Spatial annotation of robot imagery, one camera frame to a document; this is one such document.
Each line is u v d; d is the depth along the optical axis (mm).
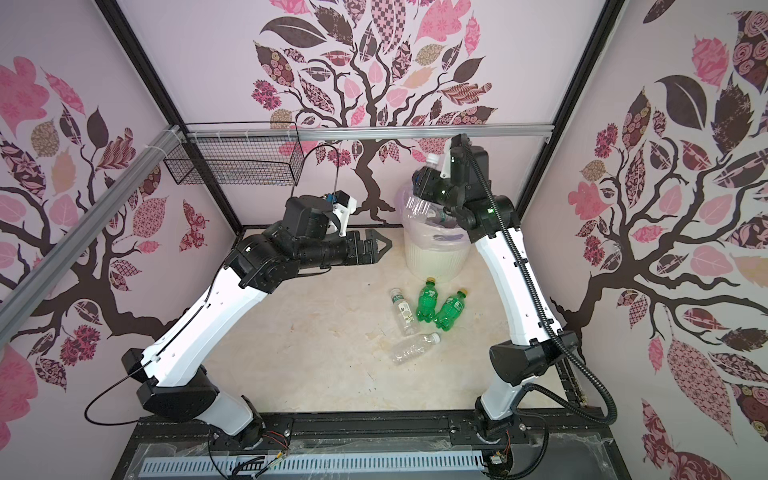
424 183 589
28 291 514
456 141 597
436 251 883
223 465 697
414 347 875
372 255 533
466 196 488
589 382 377
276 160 794
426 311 906
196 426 765
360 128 942
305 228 455
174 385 402
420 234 837
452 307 909
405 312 897
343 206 563
